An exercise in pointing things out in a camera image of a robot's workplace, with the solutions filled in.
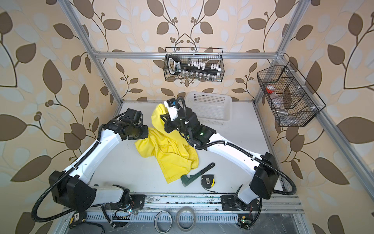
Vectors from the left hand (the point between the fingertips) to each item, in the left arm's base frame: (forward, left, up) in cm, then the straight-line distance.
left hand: (143, 131), depth 80 cm
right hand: (0, -13, +14) cm, 19 cm away
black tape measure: (-22, -36, -15) cm, 45 cm away
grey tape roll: (-35, -27, -18) cm, 48 cm away
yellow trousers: (-8, -19, -14) cm, 25 cm away
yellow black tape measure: (-39, +28, -16) cm, 50 cm away
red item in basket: (+19, -71, +16) cm, 75 cm away
